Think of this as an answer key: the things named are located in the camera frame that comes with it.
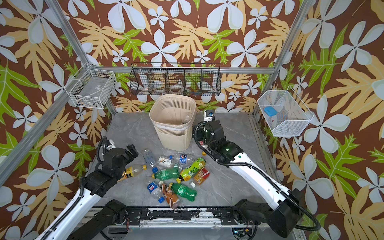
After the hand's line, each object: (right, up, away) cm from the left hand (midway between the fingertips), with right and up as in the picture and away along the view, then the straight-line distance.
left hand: (127, 148), depth 75 cm
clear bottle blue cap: (+6, -7, +16) cm, 18 cm away
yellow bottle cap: (+41, -6, +19) cm, 45 cm away
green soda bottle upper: (+19, -16, +9) cm, 26 cm away
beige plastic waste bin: (+20, +19, +27) cm, 38 cm away
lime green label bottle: (+37, -11, +12) cm, 41 cm away
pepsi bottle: (+28, -8, +14) cm, 32 cm away
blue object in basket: (+79, +21, +12) cm, 83 cm away
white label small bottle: (+17, -9, +13) cm, 23 cm away
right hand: (+37, +13, -1) cm, 39 cm away
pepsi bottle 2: (+13, -24, +6) cm, 28 cm away
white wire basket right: (+86, +19, +9) cm, 89 cm away
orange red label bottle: (+39, -16, +8) cm, 43 cm away
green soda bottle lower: (+29, -23, +2) cm, 37 cm away
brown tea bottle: (+22, -25, +2) cm, 33 cm away
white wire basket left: (-25, +34, +10) cm, 43 cm away
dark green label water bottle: (+30, +17, +14) cm, 38 cm away
